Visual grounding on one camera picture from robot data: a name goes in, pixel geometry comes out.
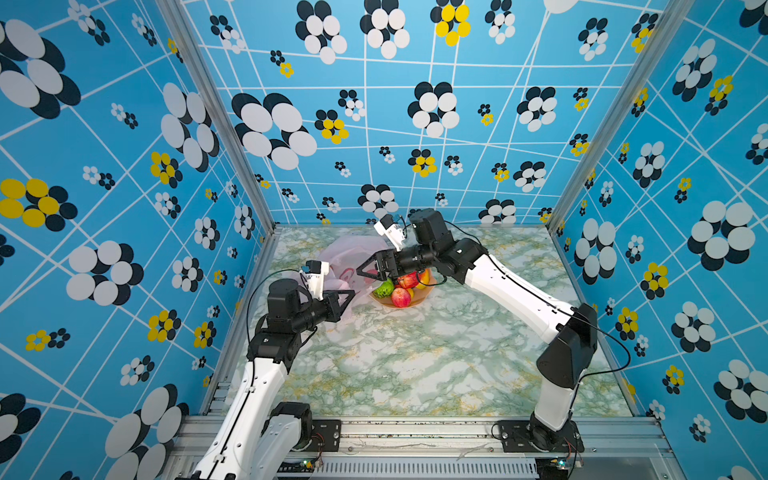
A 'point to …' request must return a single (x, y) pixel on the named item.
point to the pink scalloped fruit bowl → (419, 295)
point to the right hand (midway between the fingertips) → (372, 268)
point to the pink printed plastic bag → (345, 256)
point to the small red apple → (401, 297)
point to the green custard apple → (385, 289)
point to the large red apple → (408, 281)
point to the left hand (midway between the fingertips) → (355, 293)
